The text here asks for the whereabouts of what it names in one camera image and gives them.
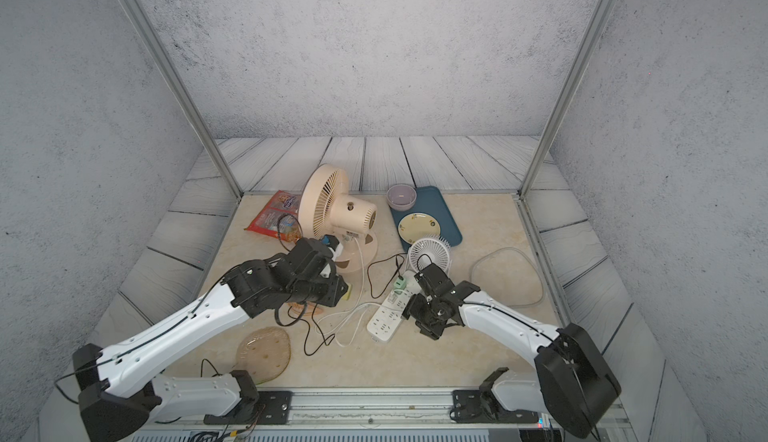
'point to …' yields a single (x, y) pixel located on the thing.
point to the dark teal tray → (430, 200)
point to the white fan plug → (335, 246)
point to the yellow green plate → (413, 226)
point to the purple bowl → (401, 197)
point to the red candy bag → (278, 218)
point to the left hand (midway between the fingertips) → (349, 291)
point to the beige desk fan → (327, 208)
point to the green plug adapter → (399, 285)
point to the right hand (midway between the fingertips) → (408, 322)
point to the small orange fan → (307, 308)
